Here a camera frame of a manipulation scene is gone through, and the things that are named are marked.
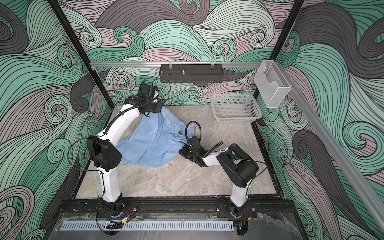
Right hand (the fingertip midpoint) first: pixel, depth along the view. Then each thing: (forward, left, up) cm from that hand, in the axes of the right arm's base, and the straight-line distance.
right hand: (177, 151), depth 92 cm
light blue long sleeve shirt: (+6, +15, +4) cm, 16 cm away
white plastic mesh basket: (+39, -44, -3) cm, 59 cm away
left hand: (+20, +11, +21) cm, 31 cm away
